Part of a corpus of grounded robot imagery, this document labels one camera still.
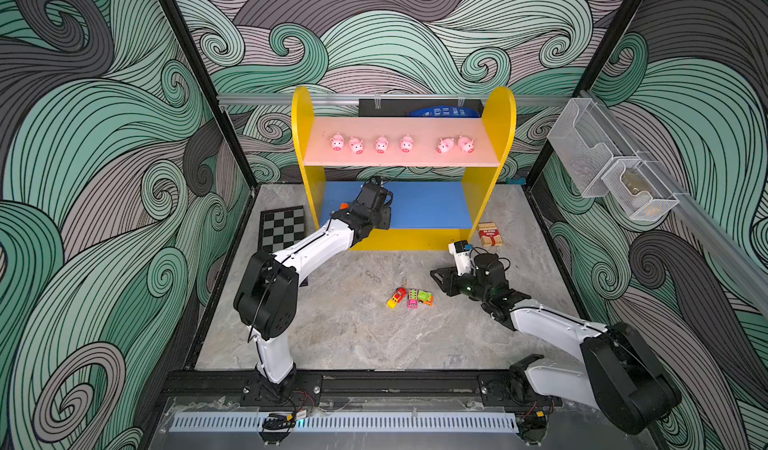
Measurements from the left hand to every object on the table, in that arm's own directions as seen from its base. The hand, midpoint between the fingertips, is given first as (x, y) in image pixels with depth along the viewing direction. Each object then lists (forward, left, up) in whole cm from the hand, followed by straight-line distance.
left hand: (382, 206), depth 89 cm
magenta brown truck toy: (-23, -9, -17) cm, 30 cm away
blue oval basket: (+24, -19, +18) cm, 36 cm away
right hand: (-16, -17, -10) cm, 26 cm away
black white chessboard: (+3, +36, -15) cm, 39 cm away
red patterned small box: (+2, -38, -17) cm, 42 cm away
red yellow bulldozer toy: (-21, -5, -16) cm, 27 cm away
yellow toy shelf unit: (-4, -12, +1) cm, 13 cm away
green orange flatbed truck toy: (-22, -13, -16) cm, 30 cm away
